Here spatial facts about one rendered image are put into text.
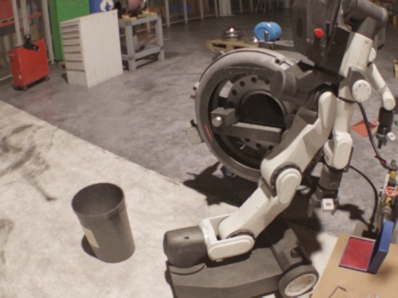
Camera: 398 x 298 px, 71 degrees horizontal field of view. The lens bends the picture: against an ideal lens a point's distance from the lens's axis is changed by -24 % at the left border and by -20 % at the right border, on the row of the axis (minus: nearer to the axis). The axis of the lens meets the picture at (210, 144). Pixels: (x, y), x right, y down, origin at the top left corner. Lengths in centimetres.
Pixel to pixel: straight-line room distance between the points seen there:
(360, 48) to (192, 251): 105
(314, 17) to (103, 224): 133
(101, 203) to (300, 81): 127
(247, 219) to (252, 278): 28
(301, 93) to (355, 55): 29
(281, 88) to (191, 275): 88
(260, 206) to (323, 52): 67
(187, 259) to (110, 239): 46
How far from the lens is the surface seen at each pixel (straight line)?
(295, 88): 125
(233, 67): 173
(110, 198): 194
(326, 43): 125
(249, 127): 179
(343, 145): 117
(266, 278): 152
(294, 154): 137
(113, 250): 183
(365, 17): 114
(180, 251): 147
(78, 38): 527
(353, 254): 122
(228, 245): 146
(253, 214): 145
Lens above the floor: 133
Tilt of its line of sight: 27 degrees down
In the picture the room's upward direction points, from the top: 5 degrees counter-clockwise
